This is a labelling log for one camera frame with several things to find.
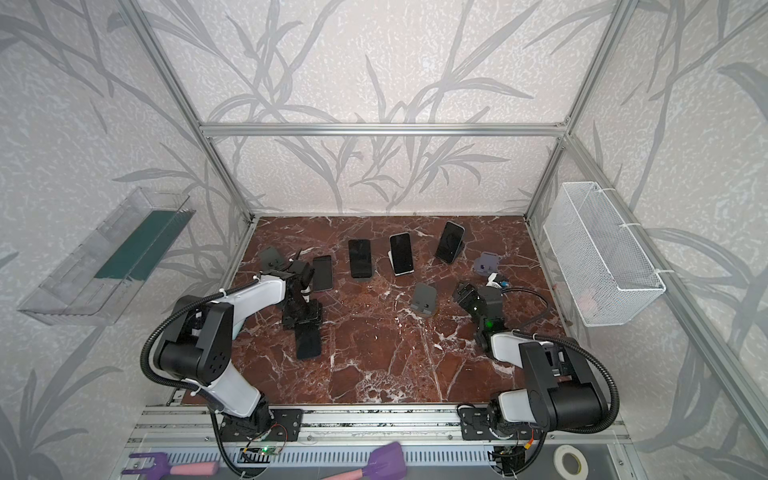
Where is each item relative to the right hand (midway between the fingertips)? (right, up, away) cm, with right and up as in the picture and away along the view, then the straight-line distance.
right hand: (466, 278), depth 93 cm
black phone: (-48, -18, -6) cm, 52 cm away
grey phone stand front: (-13, -6, -1) cm, 14 cm away
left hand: (-47, -11, -1) cm, 48 cm away
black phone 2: (-47, 0, +6) cm, 47 cm away
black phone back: (-35, +6, +10) cm, 37 cm away
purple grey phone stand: (+9, +4, +8) cm, 12 cm away
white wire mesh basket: (+23, +4, -33) cm, 40 cm away
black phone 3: (-3, +11, +15) cm, 19 cm away
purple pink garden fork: (-76, -41, -25) cm, 89 cm away
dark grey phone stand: (-68, +5, +13) cm, 69 cm away
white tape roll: (+18, -38, -24) cm, 48 cm away
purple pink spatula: (-24, -40, -25) cm, 52 cm away
